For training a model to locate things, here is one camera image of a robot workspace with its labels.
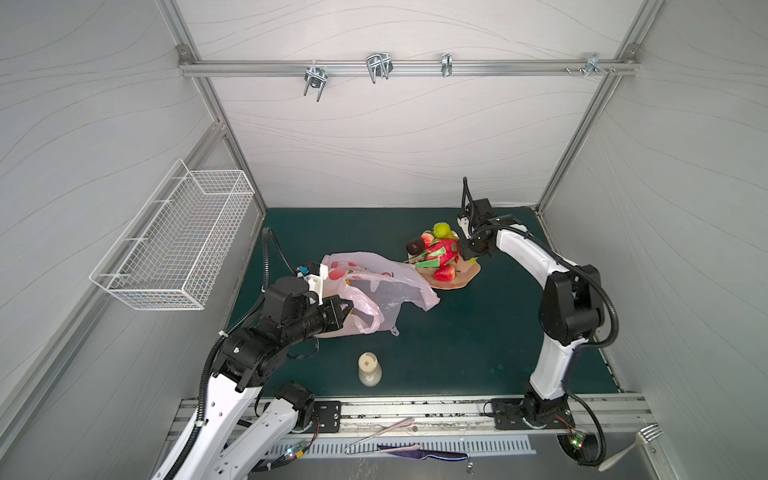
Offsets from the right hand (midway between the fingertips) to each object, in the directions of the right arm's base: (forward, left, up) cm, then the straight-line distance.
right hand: (476, 241), depth 95 cm
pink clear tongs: (-52, +28, -11) cm, 60 cm away
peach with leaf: (+3, +15, -4) cm, 16 cm away
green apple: (-10, +3, +3) cm, 11 cm away
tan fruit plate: (-6, +3, -9) cm, 12 cm away
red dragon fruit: (-3, +11, -3) cm, 12 cm away
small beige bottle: (-41, +30, -2) cm, 51 cm away
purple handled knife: (-56, +18, -12) cm, 60 cm away
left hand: (-30, +33, +14) cm, 47 cm away
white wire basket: (-23, +77, +21) cm, 83 cm away
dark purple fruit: (-1, +20, -3) cm, 20 cm away
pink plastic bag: (-23, +30, +7) cm, 38 cm away
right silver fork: (-49, -36, -12) cm, 62 cm away
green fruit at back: (+6, +10, -3) cm, 12 cm away
